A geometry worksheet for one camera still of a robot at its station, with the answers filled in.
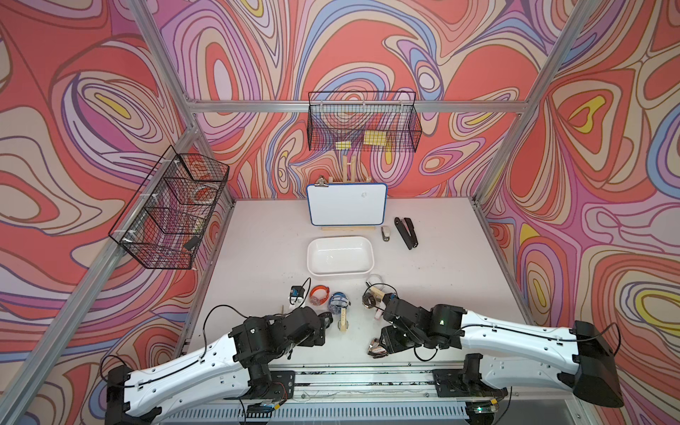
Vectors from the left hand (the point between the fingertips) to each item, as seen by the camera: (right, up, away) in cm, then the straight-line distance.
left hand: (317, 328), depth 74 cm
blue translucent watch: (+6, +4, +14) cm, 16 cm away
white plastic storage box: (+8, +17, +28) cm, 34 cm away
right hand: (+20, -6, 0) cm, 21 cm away
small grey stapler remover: (+25, +27, +32) cm, 49 cm away
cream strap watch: (+19, +6, +14) cm, 24 cm away
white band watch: (+19, +9, +21) cm, 30 cm away
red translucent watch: (-1, +5, +18) cm, 18 cm away
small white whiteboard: (+9, +37, +24) cm, 45 cm away
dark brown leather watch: (+16, +5, +10) cm, 19 cm away
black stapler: (+34, +27, +33) cm, 54 cm away
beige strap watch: (+7, -1, +7) cm, 10 cm away
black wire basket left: (-44, +29, 0) cm, 53 cm away
